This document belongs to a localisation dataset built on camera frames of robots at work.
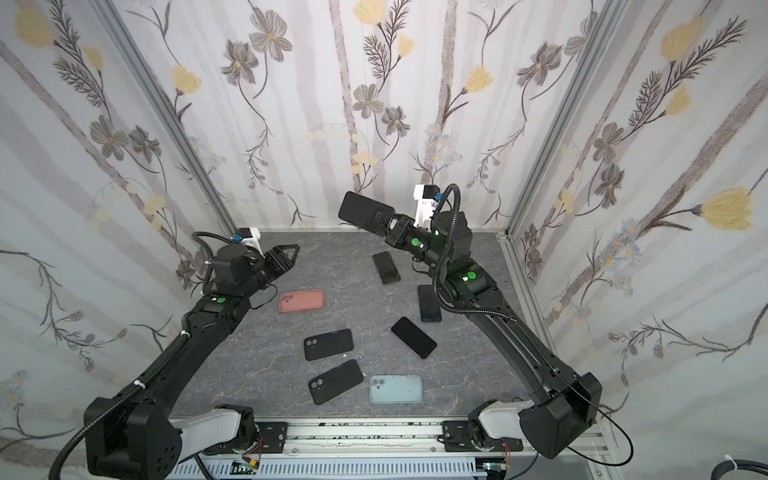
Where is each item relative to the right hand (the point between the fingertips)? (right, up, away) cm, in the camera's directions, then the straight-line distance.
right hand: (376, 209), depth 60 cm
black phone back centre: (+1, -14, +51) cm, 53 cm away
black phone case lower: (-13, -45, +24) cm, 53 cm away
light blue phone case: (+5, -47, +23) cm, 52 cm away
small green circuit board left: (-34, -61, +12) cm, 71 cm away
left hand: (-23, -6, +17) cm, 30 cm away
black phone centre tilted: (+10, -34, +33) cm, 49 cm away
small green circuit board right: (+28, -60, +10) cm, 68 cm away
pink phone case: (-30, -24, +39) cm, 55 cm away
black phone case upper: (-18, -37, +31) cm, 52 cm away
